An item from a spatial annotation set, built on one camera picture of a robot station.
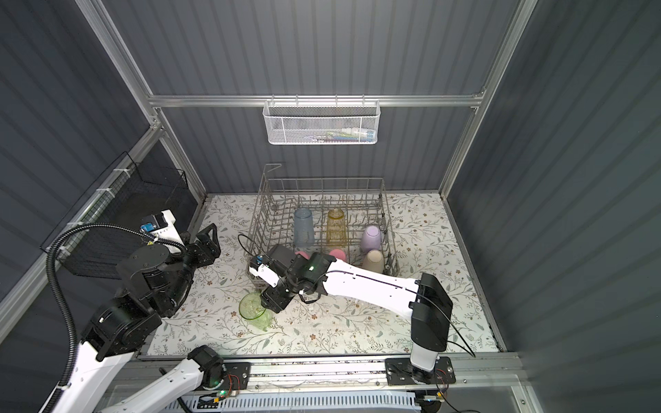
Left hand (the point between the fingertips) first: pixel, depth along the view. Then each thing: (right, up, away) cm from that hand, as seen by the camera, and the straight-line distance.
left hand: (203, 232), depth 59 cm
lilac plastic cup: (+43, -4, +30) cm, 53 cm away
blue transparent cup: (+18, -1, +41) cm, 44 cm away
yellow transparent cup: (+31, -2, +33) cm, 46 cm away
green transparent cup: (+8, -21, +11) cm, 25 cm away
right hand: (+12, -19, +12) cm, 25 cm away
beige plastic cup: (+43, -11, +23) cm, 50 cm away
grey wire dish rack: (+34, +3, +33) cm, 48 cm away
